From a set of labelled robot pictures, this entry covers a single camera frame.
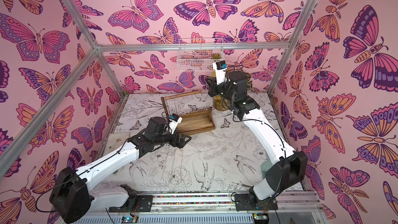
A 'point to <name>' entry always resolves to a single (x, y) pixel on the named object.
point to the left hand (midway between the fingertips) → (186, 134)
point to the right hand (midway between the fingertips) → (209, 76)
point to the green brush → (265, 166)
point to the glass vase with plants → (217, 100)
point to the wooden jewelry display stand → (193, 122)
